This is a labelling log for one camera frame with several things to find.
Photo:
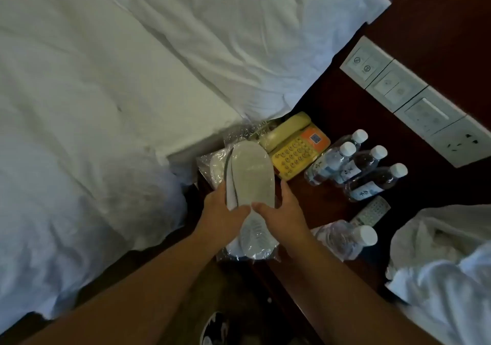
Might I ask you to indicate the person's left hand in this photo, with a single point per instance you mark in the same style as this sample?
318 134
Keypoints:
220 222

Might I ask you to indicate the person's right hand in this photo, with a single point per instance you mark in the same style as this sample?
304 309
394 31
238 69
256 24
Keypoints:
284 225

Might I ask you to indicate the white slipper dark trim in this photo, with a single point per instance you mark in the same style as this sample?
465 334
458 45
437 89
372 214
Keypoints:
229 179
253 172

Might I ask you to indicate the person's left forearm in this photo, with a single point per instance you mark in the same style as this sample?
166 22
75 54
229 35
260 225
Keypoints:
134 298

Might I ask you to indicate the person's right forearm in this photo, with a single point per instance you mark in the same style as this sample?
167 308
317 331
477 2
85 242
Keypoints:
345 302

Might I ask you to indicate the person's left sneaker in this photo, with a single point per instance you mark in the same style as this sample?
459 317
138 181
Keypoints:
215 329

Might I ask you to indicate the dark wooden nightstand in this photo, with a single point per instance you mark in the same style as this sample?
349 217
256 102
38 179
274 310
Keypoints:
328 206

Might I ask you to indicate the water bottle red label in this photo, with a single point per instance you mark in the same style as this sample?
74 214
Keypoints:
345 237

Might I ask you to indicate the yellow telephone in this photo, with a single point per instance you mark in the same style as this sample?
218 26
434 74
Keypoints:
295 156

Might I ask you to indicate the small clear water bottle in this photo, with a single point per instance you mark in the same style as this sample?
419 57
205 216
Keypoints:
356 168
326 166
357 138
372 187

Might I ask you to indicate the grey television remote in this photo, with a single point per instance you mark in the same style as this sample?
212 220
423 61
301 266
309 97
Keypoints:
370 212

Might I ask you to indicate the white bed duvet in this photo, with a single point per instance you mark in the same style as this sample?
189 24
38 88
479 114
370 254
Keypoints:
76 126

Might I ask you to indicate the white power socket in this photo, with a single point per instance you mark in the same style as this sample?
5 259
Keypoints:
460 143

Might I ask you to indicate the dark red wooden panel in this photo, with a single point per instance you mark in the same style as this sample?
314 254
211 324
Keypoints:
441 18

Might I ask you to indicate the white wall switch panel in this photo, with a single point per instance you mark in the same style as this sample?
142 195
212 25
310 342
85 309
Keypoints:
364 62
427 112
393 85

